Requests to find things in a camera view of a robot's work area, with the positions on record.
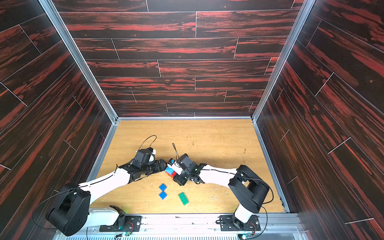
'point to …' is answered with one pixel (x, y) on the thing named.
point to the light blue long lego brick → (169, 170)
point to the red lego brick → (173, 175)
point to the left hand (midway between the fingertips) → (165, 166)
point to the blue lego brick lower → (163, 195)
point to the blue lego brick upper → (162, 187)
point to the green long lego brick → (183, 198)
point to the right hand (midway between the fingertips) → (179, 172)
